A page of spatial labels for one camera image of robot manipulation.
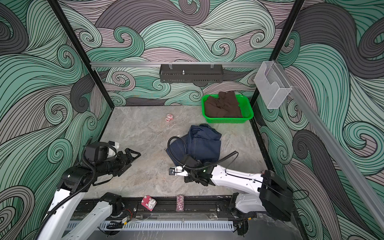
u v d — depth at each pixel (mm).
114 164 563
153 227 760
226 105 1110
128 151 619
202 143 880
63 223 407
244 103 1133
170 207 733
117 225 718
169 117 1104
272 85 788
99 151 504
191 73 952
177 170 687
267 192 400
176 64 941
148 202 696
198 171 599
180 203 725
